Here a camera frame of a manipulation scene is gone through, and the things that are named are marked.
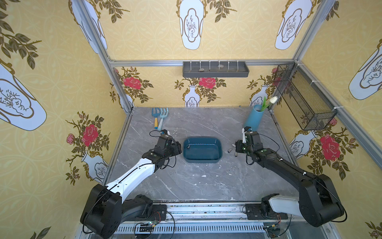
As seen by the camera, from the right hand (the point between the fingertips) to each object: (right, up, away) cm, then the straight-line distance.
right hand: (233, 143), depth 90 cm
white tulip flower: (+21, +26, -6) cm, 34 cm away
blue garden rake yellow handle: (-54, +19, +28) cm, 64 cm away
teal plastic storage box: (-18, -5, +7) cm, 20 cm away
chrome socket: (-1, -5, +6) cm, 8 cm away
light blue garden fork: (-49, +18, +27) cm, 59 cm away
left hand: (-34, -1, -3) cm, 35 cm away
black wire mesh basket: (+34, +18, -17) cm, 42 cm away
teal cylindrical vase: (+15, +15, +7) cm, 22 cm away
